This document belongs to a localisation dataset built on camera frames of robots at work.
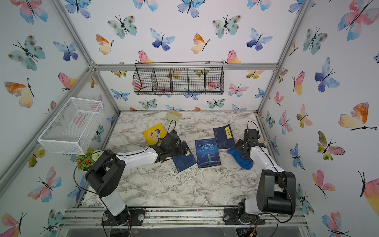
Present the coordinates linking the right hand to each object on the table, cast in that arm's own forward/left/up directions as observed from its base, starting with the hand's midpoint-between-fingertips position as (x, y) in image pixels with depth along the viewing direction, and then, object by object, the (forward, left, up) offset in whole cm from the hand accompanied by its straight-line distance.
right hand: (244, 148), depth 90 cm
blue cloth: (-8, -1, -5) cm, 9 cm away
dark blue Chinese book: (-8, +38, -6) cm, 39 cm away
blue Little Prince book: (-1, +22, -7) cm, 23 cm away
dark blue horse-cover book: (+13, +11, -7) cm, 18 cm away
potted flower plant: (-17, +86, +8) cm, 88 cm away
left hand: (-1, +35, -1) cm, 35 cm away
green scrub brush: (+32, +49, -7) cm, 59 cm away
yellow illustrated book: (+12, +61, -6) cm, 62 cm away
